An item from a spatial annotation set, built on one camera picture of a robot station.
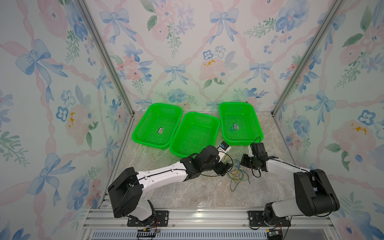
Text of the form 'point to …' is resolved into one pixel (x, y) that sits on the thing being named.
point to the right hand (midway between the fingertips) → (242, 160)
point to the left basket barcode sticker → (160, 130)
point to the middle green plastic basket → (195, 132)
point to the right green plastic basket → (239, 123)
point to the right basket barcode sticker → (236, 126)
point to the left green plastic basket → (157, 126)
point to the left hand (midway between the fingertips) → (228, 159)
